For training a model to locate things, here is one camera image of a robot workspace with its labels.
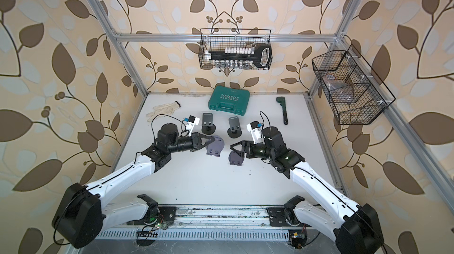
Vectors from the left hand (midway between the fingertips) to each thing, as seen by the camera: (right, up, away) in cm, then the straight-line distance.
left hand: (211, 138), depth 73 cm
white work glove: (-36, +12, +38) cm, 53 cm away
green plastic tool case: (+7, +18, +39) cm, 43 cm away
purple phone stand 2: (+11, -14, +17) cm, 24 cm away
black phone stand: (-5, +2, +29) cm, 29 cm away
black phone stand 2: (+10, 0, +24) cm, 26 cm away
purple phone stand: (+2, -4, +2) cm, 5 cm away
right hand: (+11, -4, +2) cm, 12 cm away
